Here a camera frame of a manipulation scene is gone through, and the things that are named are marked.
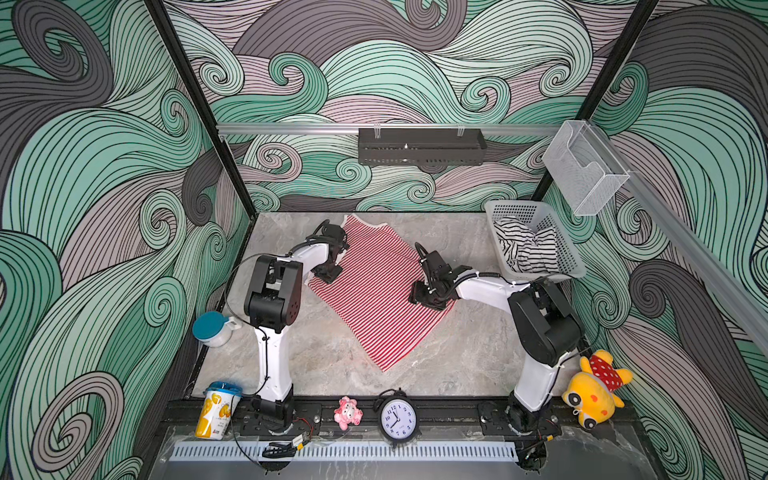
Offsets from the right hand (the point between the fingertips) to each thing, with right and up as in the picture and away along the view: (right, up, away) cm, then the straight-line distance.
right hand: (415, 300), depth 95 cm
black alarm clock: (-7, -24, -22) cm, 34 cm away
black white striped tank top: (+41, +16, +9) cm, 45 cm away
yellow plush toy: (+39, -18, -25) cm, 50 cm away
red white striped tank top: (-15, 0, +1) cm, 15 cm away
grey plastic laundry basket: (+50, +29, +20) cm, 61 cm away
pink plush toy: (-20, -23, -23) cm, 38 cm away
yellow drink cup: (-51, -21, -25) cm, 60 cm away
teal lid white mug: (-58, -5, -13) cm, 60 cm away
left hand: (-32, +9, +7) cm, 34 cm away
